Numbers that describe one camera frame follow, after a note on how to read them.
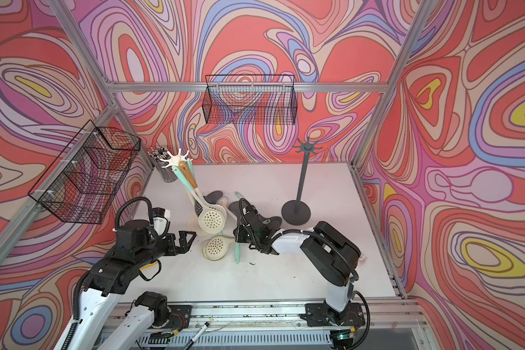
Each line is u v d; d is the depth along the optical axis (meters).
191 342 0.68
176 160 0.66
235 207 0.97
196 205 0.84
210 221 0.82
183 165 0.65
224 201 0.99
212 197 1.01
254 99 0.96
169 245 0.62
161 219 0.63
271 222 0.95
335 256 0.48
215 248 0.84
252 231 0.70
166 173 1.08
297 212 1.01
